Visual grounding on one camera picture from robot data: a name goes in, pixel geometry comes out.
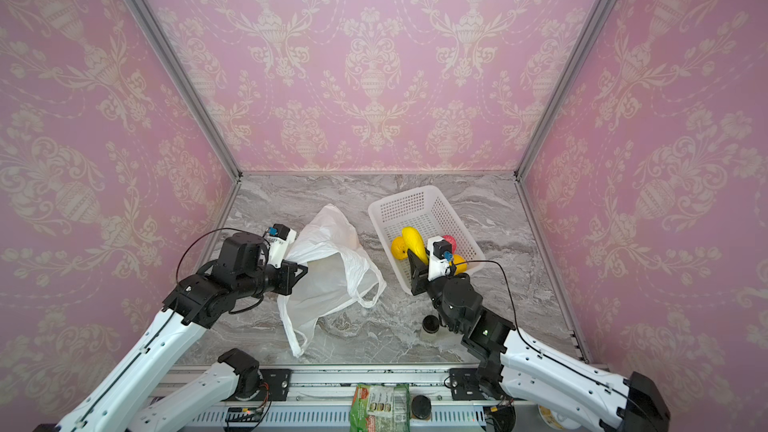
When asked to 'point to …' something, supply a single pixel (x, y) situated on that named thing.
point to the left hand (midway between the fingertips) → (308, 272)
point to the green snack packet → (381, 408)
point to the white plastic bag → (325, 244)
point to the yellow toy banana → (414, 241)
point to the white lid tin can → (556, 420)
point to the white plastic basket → (425, 209)
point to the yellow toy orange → (399, 248)
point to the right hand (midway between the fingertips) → (416, 251)
